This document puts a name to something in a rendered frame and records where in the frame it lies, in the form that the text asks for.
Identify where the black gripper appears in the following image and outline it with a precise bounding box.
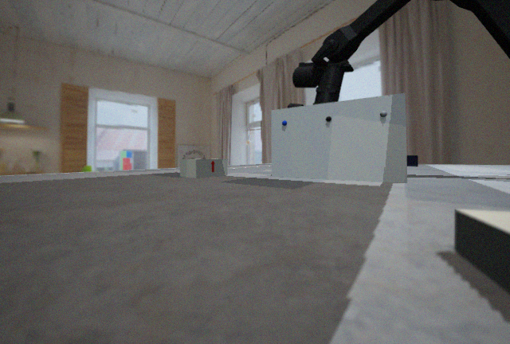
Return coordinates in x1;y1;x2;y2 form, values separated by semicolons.
287;84;341;108

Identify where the dark grey rectangular panel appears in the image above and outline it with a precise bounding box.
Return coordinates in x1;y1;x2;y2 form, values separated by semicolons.
271;93;407;183

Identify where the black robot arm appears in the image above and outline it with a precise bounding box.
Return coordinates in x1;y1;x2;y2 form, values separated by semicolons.
292;0;510;88

